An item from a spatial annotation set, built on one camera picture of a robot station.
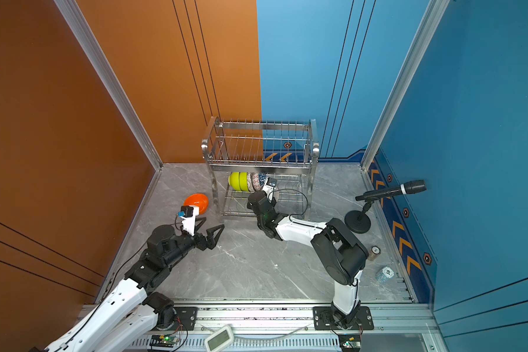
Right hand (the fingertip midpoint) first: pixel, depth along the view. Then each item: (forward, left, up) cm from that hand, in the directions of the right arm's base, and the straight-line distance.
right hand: (256, 191), depth 91 cm
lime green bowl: (+9, +11, -3) cm, 14 cm away
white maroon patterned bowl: (+8, +2, -3) cm, 9 cm away
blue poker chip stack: (-30, -47, -9) cm, 57 cm away
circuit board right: (-50, -32, -16) cm, 61 cm away
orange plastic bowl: (+4, +28, -11) cm, 31 cm away
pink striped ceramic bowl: (-9, -8, +10) cm, 16 cm away
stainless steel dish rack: (+20, +7, +1) cm, 22 cm away
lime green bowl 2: (+9, +7, -3) cm, 11 cm away
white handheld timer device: (-49, +10, -12) cm, 52 cm away
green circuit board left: (-50, +27, -15) cm, 59 cm away
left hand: (-17, +13, +5) cm, 22 cm away
